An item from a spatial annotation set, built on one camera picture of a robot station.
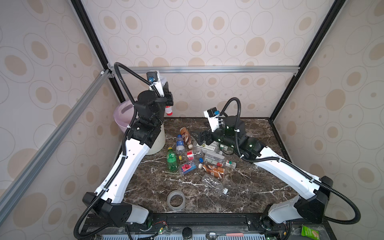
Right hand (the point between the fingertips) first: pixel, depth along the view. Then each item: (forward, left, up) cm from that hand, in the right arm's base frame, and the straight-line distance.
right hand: (198, 127), depth 67 cm
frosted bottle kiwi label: (+9, -9, -30) cm, 33 cm away
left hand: (+9, +12, +18) cm, 24 cm away
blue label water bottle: (+12, +12, -31) cm, 35 cm away
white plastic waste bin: (+11, +26, -32) cm, 43 cm away
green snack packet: (-36, -52, -35) cm, 73 cm away
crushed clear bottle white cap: (-12, -7, -34) cm, 37 cm away
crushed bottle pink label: (-4, +6, -31) cm, 32 cm away
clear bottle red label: (+4, +5, -30) cm, 31 cm away
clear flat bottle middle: (+5, -10, -32) cm, 34 cm away
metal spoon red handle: (-37, -6, -38) cm, 53 cm away
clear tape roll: (-18, +12, -34) cm, 40 cm away
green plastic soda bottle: (+1, +16, -32) cm, 36 cm away
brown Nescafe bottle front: (-6, -9, -32) cm, 33 cm away
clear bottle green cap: (-1, -16, -31) cm, 35 cm away
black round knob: (-37, +5, -25) cm, 45 cm away
